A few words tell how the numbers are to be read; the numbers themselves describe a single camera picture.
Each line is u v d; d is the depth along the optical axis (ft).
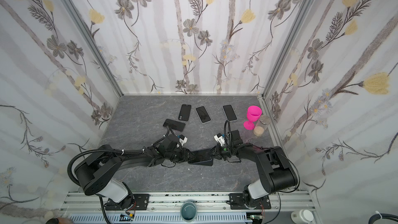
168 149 2.35
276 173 1.47
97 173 1.46
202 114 3.54
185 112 3.65
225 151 2.58
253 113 3.11
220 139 2.81
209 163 2.79
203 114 3.54
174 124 3.42
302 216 2.09
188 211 2.34
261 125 3.12
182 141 2.68
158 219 2.30
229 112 3.65
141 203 2.40
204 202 2.46
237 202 2.40
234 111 3.63
